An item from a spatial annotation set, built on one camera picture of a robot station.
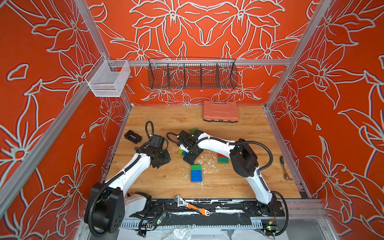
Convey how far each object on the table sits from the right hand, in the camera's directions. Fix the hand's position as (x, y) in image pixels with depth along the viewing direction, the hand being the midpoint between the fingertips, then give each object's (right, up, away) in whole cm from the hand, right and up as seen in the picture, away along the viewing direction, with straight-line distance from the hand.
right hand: (192, 154), depth 91 cm
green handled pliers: (+53, -9, -8) cm, 55 cm away
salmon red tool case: (+26, +28, +20) cm, 43 cm away
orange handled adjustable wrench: (-5, -21, -17) cm, 27 cm away
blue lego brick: (+2, -8, -9) cm, 12 cm away
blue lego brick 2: (+2, -10, -12) cm, 15 cm away
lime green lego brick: (-7, +2, +1) cm, 7 cm away
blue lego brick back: (-5, +1, -3) cm, 6 cm away
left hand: (-14, -1, -6) cm, 15 cm away
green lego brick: (+3, -6, -8) cm, 10 cm away
